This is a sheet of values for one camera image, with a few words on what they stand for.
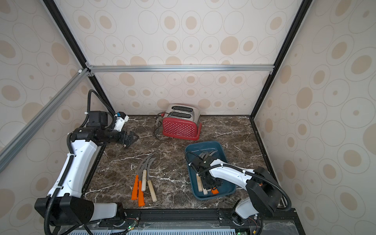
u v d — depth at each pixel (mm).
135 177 873
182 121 931
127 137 668
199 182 832
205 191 799
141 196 795
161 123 1046
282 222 729
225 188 836
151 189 816
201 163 610
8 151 511
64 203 377
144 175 871
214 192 788
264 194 426
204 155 955
